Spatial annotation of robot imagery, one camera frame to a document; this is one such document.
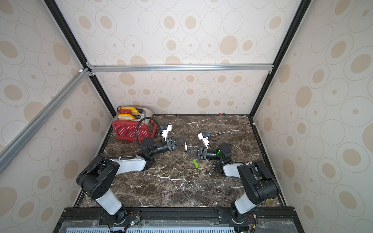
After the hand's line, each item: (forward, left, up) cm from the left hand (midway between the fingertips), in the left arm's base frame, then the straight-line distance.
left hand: (188, 143), depth 73 cm
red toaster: (+18, +41, -13) cm, 47 cm away
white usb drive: (-1, +1, -2) cm, 3 cm away
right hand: (-6, 0, -5) cm, 8 cm away
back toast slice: (+28, +36, -5) cm, 46 cm away
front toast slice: (+22, +40, -4) cm, 46 cm away
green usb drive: (+1, -5, -24) cm, 24 cm away
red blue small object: (+48, -29, -27) cm, 62 cm away
